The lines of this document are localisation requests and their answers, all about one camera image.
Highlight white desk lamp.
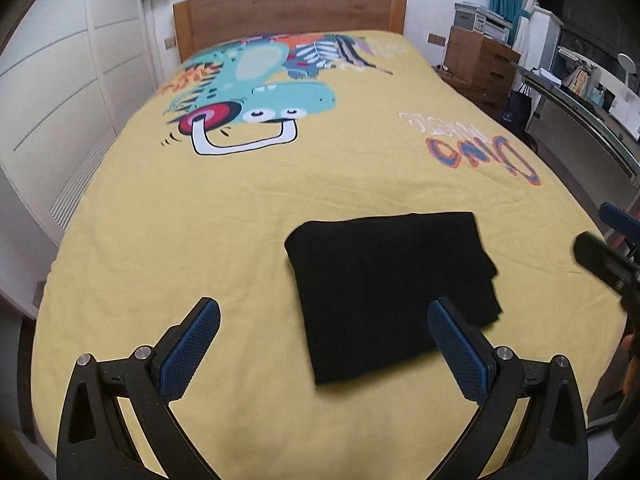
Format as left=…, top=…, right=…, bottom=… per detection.
left=616, top=52, right=637, bottom=87

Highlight wooden headboard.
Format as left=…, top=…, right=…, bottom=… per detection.
left=174, top=0, right=407, bottom=62

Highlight glass top desk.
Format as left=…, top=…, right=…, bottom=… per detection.
left=518, top=67, right=639, bottom=188

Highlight black pants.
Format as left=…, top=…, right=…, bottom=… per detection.
left=284, top=211, right=501, bottom=386

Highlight grey printer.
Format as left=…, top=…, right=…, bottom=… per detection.
left=454, top=2, right=512, bottom=44

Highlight yellow dinosaur bedspread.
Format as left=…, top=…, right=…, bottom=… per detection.
left=32, top=32, right=625, bottom=479

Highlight white wardrobe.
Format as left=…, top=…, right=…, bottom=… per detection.
left=1, top=0, right=156, bottom=243

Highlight dark shopping bag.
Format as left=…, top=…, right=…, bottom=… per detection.
left=500, top=82, right=533, bottom=136

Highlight brown wooden nightstand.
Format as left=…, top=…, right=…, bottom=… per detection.
left=436, top=26, right=521, bottom=122

